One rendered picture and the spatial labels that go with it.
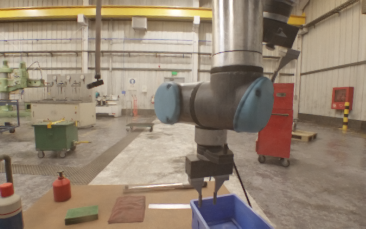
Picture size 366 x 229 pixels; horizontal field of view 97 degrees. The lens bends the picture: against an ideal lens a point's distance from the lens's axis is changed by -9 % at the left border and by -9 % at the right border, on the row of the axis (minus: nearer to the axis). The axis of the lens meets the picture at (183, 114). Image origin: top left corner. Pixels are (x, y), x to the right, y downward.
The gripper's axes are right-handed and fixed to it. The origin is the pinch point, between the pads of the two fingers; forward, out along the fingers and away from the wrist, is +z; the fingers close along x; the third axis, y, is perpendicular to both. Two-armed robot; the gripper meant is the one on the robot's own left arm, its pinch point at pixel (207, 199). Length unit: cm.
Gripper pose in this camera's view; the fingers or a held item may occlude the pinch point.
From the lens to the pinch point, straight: 57.9
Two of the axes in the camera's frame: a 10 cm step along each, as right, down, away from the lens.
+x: -9.6, 0.0, -2.9
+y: -2.9, -0.9, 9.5
